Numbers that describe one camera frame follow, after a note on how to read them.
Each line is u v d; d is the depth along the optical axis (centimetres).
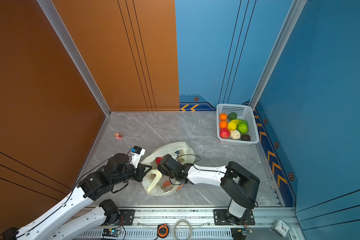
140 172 61
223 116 112
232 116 112
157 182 66
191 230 70
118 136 102
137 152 63
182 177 60
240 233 70
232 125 105
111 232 71
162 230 67
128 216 74
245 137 99
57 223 44
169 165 64
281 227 69
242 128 102
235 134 99
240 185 45
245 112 112
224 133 99
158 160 66
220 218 72
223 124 105
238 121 109
